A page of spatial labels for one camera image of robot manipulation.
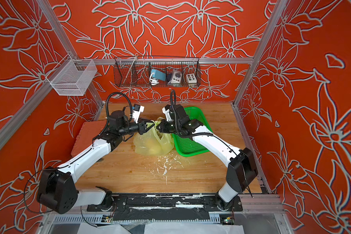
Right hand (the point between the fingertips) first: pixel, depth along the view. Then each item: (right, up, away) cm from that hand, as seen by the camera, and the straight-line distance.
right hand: (152, 128), depth 75 cm
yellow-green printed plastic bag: (0, -8, +2) cm, 8 cm away
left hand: (+1, +3, 0) cm, 3 cm away
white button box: (+23, +31, +20) cm, 44 cm away
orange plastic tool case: (-47, -4, +23) cm, 53 cm away
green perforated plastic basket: (+20, -14, +19) cm, 31 cm away
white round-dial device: (+13, +31, +16) cm, 37 cm away
